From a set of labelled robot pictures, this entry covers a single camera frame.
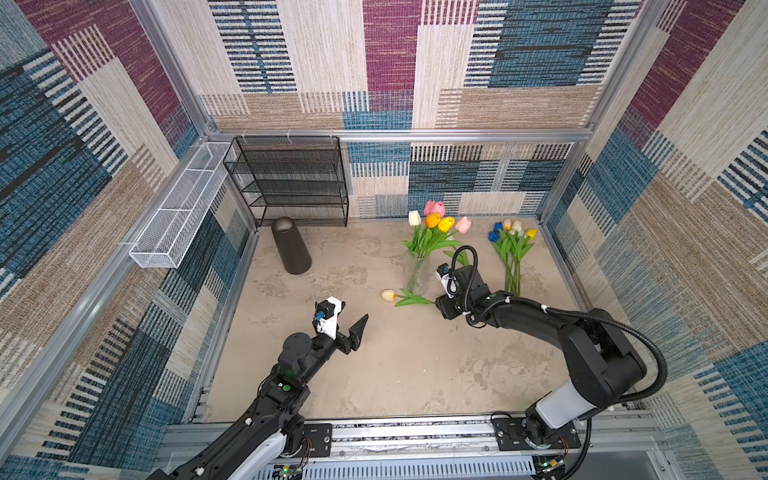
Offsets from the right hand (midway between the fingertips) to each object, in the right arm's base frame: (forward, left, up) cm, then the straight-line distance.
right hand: (446, 302), depth 93 cm
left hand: (-9, +26, +15) cm, 31 cm away
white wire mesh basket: (+3, +69, +30) cm, 75 cm away
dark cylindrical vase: (+17, +48, +4) cm, 51 cm away
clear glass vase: (+7, +9, +6) cm, 13 cm away
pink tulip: (+12, +6, +29) cm, 32 cm away
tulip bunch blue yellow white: (+23, -27, 0) cm, 36 cm away
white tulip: (+13, +10, +24) cm, 29 cm away
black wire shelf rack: (+43, +47, +15) cm, 66 cm away
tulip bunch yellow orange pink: (+6, +5, +27) cm, 28 cm away
